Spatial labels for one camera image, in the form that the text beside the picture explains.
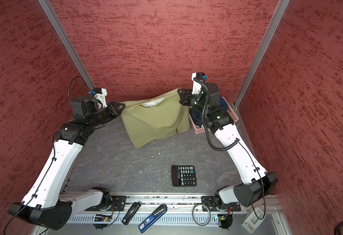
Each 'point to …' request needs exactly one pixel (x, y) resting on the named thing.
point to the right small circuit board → (225, 221)
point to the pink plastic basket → (202, 129)
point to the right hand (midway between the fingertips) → (177, 93)
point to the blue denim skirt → (196, 114)
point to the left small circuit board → (99, 218)
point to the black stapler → (131, 213)
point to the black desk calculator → (183, 176)
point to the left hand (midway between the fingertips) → (124, 108)
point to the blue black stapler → (157, 214)
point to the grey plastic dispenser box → (253, 220)
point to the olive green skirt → (147, 119)
